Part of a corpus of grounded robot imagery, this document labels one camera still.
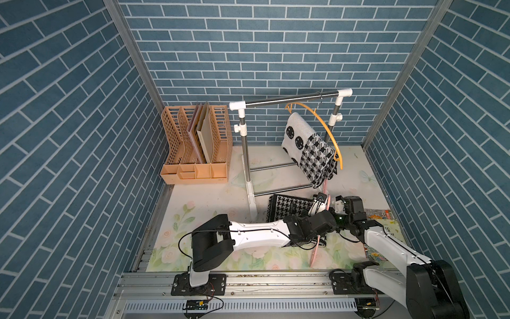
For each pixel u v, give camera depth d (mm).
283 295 722
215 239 506
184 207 945
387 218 912
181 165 994
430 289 408
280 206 934
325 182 875
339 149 693
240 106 643
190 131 849
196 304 720
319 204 656
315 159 793
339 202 808
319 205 657
